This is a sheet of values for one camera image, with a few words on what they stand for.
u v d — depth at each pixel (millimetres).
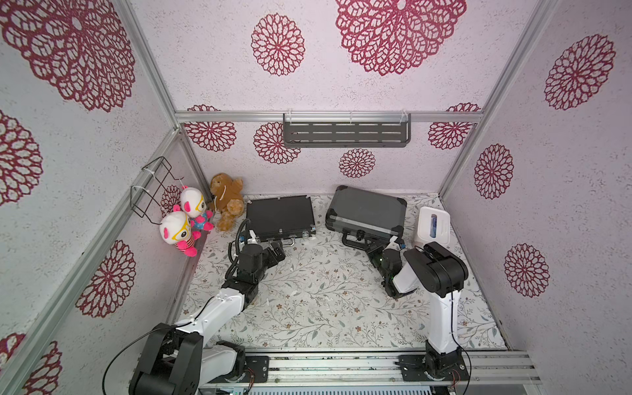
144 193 742
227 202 998
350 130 953
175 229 837
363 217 1005
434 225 1001
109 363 382
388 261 793
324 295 898
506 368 761
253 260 647
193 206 934
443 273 547
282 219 1066
